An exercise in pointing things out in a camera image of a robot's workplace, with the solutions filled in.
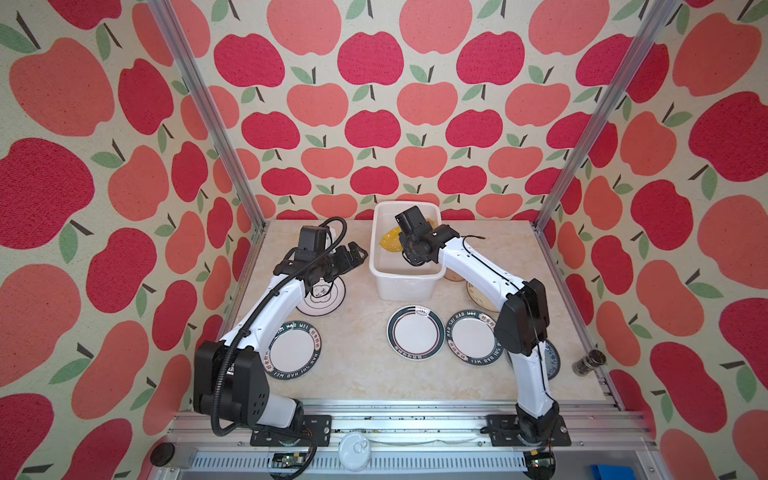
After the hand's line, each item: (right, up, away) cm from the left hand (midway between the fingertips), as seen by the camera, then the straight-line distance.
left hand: (362, 260), depth 84 cm
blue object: (+58, -48, -16) cm, 77 cm away
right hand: (+13, +7, +8) cm, 17 cm away
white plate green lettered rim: (+32, -24, +5) cm, 40 cm away
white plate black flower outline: (-9, -9, -12) cm, 17 cm away
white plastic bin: (+11, -8, +15) cm, 20 cm away
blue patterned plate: (+55, -29, +2) cm, 63 cm away
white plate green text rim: (-21, -27, +2) cm, 34 cm away
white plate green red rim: (+16, -23, +9) cm, 30 cm away
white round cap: (-1, -43, -16) cm, 46 cm away
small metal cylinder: (+61, -26, -7) cm, 66 cm away
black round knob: (-42, -41, -20) cm, 62 cm away
